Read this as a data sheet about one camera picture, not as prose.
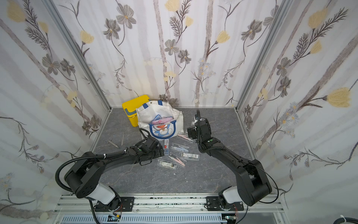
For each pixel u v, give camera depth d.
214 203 0.73
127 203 0.73
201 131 0.65
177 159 0.90
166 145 0.96
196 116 0.77
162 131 0.98
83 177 0.44
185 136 1.01
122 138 1.01
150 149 0.71
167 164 0.87
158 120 0.98
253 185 0.42
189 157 0.91
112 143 0.99
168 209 0.73
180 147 0.96
